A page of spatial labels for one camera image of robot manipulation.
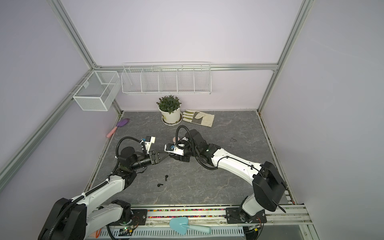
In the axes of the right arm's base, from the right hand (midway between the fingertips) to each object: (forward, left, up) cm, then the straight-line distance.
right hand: (173, 149), depth 78 cm
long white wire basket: (+48, +8, +12) cm, 50 cm away
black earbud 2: (-12, +10, -19) cm, 24 cm away
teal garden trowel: (-31, -5, -18) cm, 37 cm away
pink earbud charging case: (+18, +4, -17) cm, 25 cm away
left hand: (-4, +1, +1) cm, 4 cm away
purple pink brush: (+33, +46, -17) cm, 59 cm away
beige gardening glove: (+39, -13, -17) cm, 44 cm away
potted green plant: (+35, +7, -2) cm, 36 cm away
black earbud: (-7, +6, -18) cm, 21 cm away
